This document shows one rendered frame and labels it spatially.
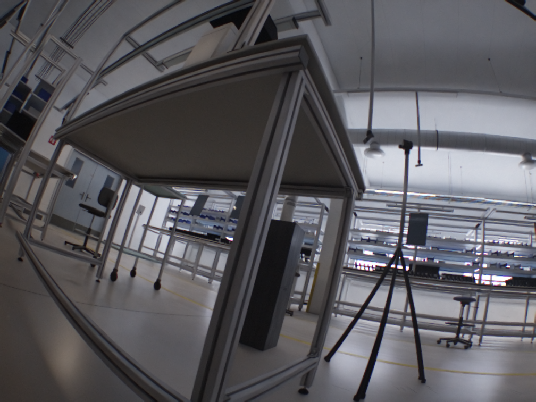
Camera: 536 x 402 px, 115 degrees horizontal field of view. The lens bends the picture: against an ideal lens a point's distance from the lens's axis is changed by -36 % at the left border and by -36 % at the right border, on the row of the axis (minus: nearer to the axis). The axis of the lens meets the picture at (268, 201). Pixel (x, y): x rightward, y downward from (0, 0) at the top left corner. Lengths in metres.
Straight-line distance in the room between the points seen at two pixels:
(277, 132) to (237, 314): 0.36
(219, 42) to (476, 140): 4.60
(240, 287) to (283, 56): 0.50
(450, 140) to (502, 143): 1.02
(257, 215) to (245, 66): 0.38
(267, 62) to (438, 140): 4.42
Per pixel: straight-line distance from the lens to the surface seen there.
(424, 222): 4.62
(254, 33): 0.86
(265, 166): 0.51
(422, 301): 7.48
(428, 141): 4.90
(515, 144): 5.28
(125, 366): 0.63
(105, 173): 8.13
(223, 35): 0.93
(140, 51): 1.81
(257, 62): 0.67
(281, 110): 0.58
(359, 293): 7.51
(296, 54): 0.63
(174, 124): 1.23
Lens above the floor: 0.46
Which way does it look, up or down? 16 degrees up
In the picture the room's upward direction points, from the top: 15 degrees clockwise
